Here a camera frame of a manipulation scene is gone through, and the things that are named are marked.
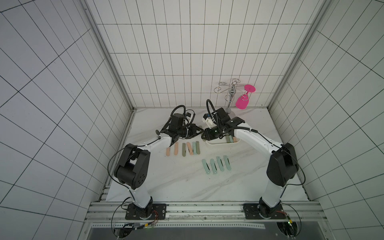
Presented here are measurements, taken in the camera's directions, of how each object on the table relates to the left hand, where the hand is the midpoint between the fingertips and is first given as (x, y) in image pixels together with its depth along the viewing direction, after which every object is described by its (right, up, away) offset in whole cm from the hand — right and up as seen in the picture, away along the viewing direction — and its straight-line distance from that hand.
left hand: (201, 132), depth 86 cm
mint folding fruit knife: (+16, -19, +4) cm, 25 cm away
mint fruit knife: (+12, -19, +4) cm, 23 cm away
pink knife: (-22, -12, +9) cm, 26 cm away
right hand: (+1, 0, 0) cm, 1 cm away
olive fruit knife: (-11, -12, +9) cm, 19 cm away
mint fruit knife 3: (-4, -11, +11) cm, 16 cm away
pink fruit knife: (-17, -12, +12) cm, 23 cm away
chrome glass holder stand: (+20, +27, +6) cm, 34 cm away
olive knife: (+18, -6, +14) cm, 24 cm away
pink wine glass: (+29, +20, +15) cm, 39 cm away
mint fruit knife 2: (+8, -21, +2) cm, 22 cm away
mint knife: (+3, -21, +2) cm, 21 cm away
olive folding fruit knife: (-2, -11, +11) cm, 16 cm away
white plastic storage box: (+14, -7, +10) cm, 18 cm away
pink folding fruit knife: (-7, -11, +10) cm, 17 cm away
